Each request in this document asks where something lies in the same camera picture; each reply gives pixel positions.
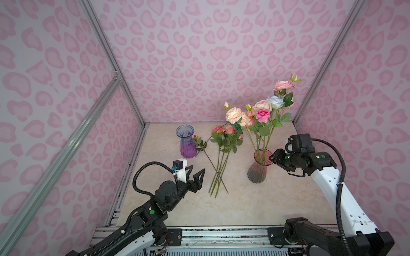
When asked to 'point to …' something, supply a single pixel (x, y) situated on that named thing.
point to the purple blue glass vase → (188, 149)
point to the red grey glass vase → (257, 172)
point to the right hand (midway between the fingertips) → (272, 157)
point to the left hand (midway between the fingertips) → (199, 166)
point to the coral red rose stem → (217, 140)
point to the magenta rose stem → (229, 144)
